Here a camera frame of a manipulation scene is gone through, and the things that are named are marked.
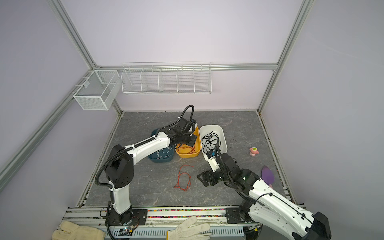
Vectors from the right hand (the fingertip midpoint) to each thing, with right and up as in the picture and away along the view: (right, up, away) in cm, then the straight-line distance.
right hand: (204, 174), depth 75 cm
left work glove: (-65, -26, -4) cm, 70 cm away
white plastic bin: (+2, +22, +30) cm, 38 cm away
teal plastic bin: (-23, +6, +18) cm, 30 cm away
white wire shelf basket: (-24, +57, +25) cm, 67 cm away
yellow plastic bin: (-11, +8, +22) cm, 26 cm away
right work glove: (-9, -25, -4) cm, 27 cm away
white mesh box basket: (-70, +48, +24) cm, 88 cm away
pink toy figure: (+32, +9, +19) cm, 38 cm away
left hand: (-5, +16, +14) cm, 21 cm away
